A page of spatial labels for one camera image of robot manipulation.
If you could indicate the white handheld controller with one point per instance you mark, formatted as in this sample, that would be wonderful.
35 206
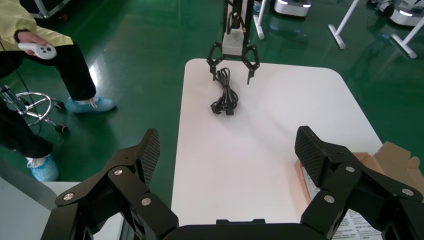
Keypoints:
43 51

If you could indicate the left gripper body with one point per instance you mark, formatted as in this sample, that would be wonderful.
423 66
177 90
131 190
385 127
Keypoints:
233 43

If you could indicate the brown cardboard storage box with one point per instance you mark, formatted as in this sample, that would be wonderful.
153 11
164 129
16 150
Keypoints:
394 155

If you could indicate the blue shoe cover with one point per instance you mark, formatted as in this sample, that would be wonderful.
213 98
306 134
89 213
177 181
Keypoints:
44 169
89 105

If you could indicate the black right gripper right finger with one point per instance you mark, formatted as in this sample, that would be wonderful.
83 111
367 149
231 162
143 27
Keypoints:
357 185

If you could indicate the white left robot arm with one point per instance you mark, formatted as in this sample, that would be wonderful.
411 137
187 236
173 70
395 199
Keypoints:
248 10

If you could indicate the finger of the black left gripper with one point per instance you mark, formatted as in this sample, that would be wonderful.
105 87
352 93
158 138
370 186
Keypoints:
252 59
215 56

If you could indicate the white mobile robot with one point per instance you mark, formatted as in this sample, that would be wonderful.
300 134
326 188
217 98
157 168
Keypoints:
291 8
404 11

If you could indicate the person in yellow jacket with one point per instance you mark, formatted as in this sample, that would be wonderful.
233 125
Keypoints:
13 20

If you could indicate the chrome stool base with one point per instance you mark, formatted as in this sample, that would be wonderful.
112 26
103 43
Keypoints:
62 128

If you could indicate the grey metal cart frame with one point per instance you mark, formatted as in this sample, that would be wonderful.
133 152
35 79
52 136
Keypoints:
46 15

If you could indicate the white table leg frame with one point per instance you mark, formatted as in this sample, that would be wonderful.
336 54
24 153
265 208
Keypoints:
339 33
259 23

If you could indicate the person's hand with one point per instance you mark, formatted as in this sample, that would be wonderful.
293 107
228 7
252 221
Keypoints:
31 37

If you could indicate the printed white instruction sheet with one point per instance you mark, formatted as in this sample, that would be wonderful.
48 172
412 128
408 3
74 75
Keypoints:
357 228

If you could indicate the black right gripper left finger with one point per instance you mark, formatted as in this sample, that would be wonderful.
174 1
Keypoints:
132 185

